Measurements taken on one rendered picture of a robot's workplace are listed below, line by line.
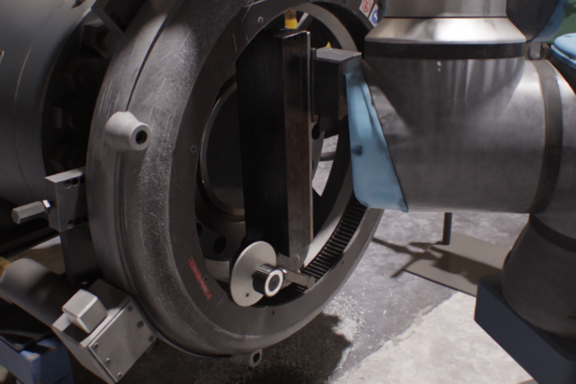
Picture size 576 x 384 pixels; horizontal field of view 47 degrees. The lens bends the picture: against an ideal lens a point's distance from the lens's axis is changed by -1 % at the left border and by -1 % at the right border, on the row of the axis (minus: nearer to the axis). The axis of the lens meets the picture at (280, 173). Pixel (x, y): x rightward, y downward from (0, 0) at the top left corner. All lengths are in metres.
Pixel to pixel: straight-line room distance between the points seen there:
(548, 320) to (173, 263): 0.52
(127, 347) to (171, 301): 0.09
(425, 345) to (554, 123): 1.16
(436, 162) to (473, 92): 0.07
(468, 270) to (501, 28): 1.45
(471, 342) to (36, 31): 1.21
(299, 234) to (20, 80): 0.57
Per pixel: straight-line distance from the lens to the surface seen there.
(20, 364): 1.40
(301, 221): 1.16
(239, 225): 1.27
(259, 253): 1.12
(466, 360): 1.70
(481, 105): 0.61
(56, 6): 1.34
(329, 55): 1.10
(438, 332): 1.77
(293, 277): 1.21
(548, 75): 0.65
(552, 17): 0.95
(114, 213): 0.95
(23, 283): 1.16
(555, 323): 0.72
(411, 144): 0.60
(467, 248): 2.14
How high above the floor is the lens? 1.04
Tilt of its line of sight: 23 degrees down
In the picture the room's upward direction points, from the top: 1 degrees counter-clockwise
